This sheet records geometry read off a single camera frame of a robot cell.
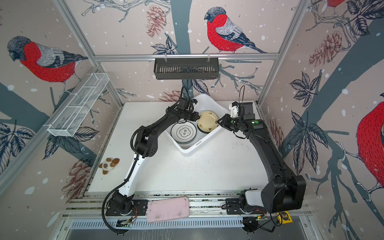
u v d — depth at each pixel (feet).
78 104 2.56
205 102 3.59
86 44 2.81
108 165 2.81
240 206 2.39
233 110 2.39
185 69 3.50
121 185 2.12
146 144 2.12
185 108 2.94
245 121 1.94
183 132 3.30
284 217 2.25
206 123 3.40
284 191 1.31
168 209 2.34
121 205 2.09
